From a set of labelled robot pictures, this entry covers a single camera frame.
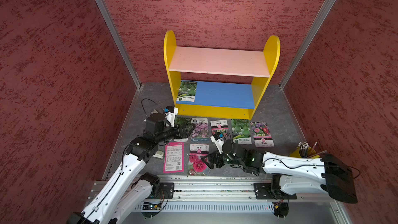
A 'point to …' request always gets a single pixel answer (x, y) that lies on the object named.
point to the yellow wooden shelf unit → (215, 99)
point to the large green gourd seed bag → (180, 120)
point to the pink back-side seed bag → (173, 161)
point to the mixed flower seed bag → (261, 135)
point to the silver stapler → (158, 154)
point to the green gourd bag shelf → (187, 92)
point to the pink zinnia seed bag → (219, 128)
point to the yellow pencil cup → (303, 151)
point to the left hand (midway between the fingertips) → (188, 130)
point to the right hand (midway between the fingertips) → (208, 161)
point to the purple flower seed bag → (200, 133)
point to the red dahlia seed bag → (198, 147)
